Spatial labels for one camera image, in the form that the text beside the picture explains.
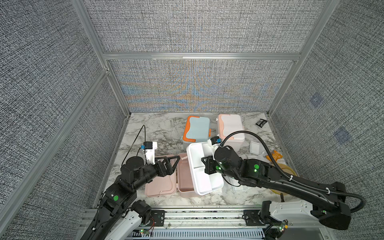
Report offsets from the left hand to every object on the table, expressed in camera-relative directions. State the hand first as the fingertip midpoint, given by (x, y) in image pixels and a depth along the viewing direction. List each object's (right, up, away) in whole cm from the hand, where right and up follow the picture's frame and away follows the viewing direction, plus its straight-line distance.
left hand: (176, 157), depth 64 cm
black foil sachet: (+59, +16, +48) cm, 78 cm away
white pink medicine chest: (+30, +15, +29) cm, 44 cm away
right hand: (+11, 0, +2) cm, 11 cm away
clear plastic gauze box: (+50, -2, +37) cm, 62 cm away
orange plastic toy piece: (+60, -5, +31) cm, 68 cm away
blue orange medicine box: (+10, +11, +27) cm, 31 cm away
